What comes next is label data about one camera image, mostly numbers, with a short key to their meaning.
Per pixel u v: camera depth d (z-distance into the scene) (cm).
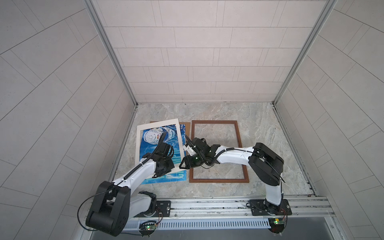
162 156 67
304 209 72
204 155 67
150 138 96
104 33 79
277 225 68
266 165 51
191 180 79
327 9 71
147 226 64
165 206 72
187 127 102
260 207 71
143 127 102
